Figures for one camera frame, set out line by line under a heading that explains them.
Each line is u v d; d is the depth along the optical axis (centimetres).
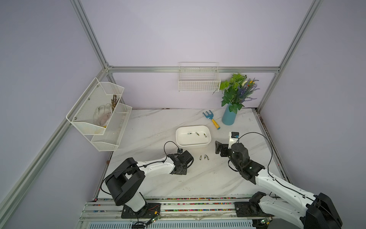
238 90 86
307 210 41
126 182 44
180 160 66
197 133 105
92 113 78
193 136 105
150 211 72
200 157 93
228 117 108
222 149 73
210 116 115
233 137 69
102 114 77
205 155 94
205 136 104
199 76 97
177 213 73
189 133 104
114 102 81
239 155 60
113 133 90
